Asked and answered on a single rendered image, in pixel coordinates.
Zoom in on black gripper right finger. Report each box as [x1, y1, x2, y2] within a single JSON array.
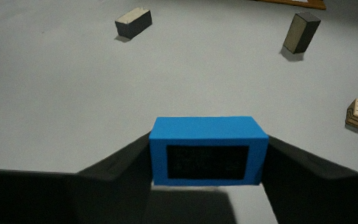
[[261, 134, 358, 224]]

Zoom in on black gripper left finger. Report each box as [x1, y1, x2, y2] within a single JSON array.
[[0, 131, 153, 224]]

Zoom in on blue rectangular block with black label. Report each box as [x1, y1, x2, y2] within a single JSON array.
[[149, 116, 269, 186]]

